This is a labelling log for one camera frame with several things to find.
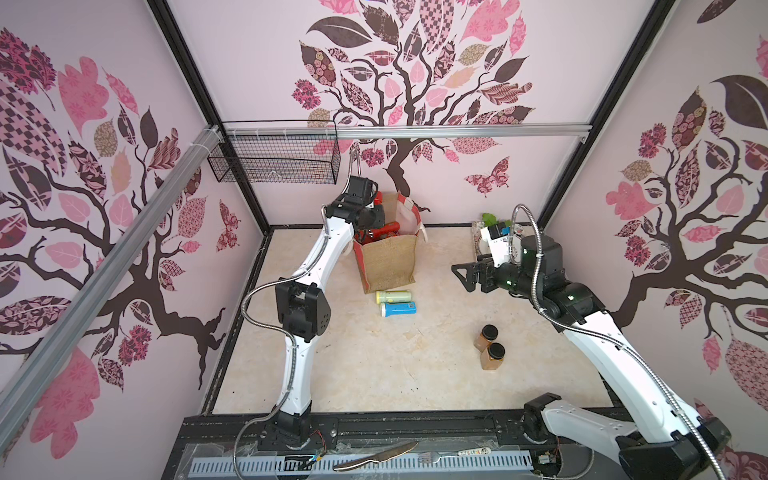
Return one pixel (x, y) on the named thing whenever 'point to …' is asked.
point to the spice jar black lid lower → (492, 357)
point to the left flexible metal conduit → (281, 329)
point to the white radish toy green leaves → (489, 219)
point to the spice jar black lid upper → (489, 332)
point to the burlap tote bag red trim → (389, 261)
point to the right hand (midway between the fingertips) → (467, 259)
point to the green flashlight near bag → (393, 296)
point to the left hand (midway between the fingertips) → (377, 220)
